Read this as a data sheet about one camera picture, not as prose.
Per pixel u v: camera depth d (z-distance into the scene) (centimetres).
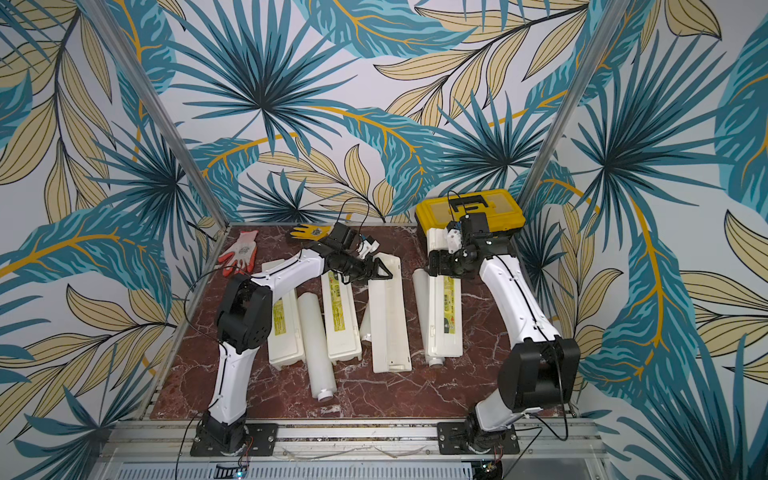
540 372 42
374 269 84
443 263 73
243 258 107
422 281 100
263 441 73
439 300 77
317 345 83
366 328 84
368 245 90
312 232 114
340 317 86
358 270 84
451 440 73
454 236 76
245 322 56
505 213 100
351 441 75
